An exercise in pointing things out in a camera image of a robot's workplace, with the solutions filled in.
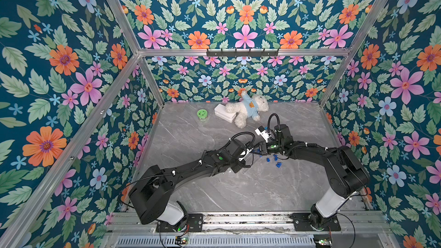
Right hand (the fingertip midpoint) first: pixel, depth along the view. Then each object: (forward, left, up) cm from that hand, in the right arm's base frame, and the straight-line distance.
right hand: (253, 148), depth 86 cm
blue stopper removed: (-4, -14, -11) cm, 18 cm away
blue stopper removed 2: (-1, -9, -11) cm, 14 cm away
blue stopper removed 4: (0, -13, -10) cm, 16 cm away
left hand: (-5, +5, -2) cm, 7 cm away
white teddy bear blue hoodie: (+31, +2, -2) cm, 31 cm away
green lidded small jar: (+26, +31, -5) cm, 41 cm away
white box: (+30, +19, -5) cm, 36 cm away
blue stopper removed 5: (-3, -14, -10) cm, 18 cm away
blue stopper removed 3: (+1, -13, -10) cm, 16 cm away
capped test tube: (-4, -1, +4) cm, 6 cm away
